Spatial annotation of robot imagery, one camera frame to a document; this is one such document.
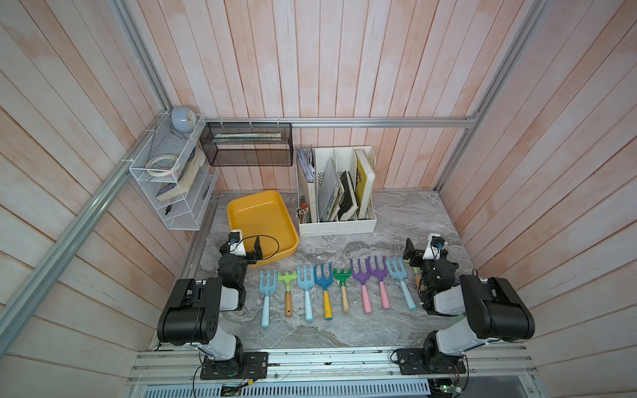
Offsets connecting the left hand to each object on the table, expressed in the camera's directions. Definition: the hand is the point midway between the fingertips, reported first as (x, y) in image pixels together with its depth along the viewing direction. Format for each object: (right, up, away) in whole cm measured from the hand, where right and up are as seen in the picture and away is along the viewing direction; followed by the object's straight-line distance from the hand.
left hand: (247, 239), depth 92 cm
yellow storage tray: (+3, +9, +19) cm, 21 cm away
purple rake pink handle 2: (+51, -13, +1) cm, 53 cm away
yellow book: (+44, +21, -1) cm, 49 cm away
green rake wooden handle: (+16, -15, +1) cm, 21 cm away
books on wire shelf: (-20, +17, -13) cm, 29 cm away
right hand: (+65, 0, -2) cm, 65 cm away
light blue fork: (+23, -17, -1) cm, 28 cm away
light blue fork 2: (+58, -12, +2) cm, 59 cm away
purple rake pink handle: (+44, -15, +1) cm, 46 cm away
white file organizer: (+34, +19, +1) cm, 39 cm away
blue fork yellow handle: (+30, -16, -1) cm, 34 cm away
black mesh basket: (-3, +40, +12) cm, 41 cm away
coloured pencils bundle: (+21, +10, -2) cm, 23 cm away
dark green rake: (+36, -14, +1) cm, 39 cm away
